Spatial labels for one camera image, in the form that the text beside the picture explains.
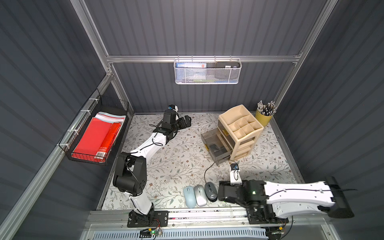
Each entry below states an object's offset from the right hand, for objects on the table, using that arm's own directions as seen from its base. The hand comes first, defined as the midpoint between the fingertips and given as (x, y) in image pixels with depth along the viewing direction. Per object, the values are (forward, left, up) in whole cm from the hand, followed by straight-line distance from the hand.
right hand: (226, 188), depth 73 cm
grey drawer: (+32, +1, -7) cm, 32 cm away
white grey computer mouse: (-1, +13, -8) cm, 15 cm away
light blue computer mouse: (-2, +18, -8) cm, 20 cm away
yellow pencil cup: (+45, -31, +1) cm, 54 cm away
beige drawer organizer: (+28, -8, +15) cm, 32 cm away
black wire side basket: (+36, +68, +24) cm, 80 cm away
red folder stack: (+14, +62, +19) cm, 66 cm away
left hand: (+37, +21, +10) cm, 44 cm away
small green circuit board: (-18, +37, -9) cm, 43 cm away
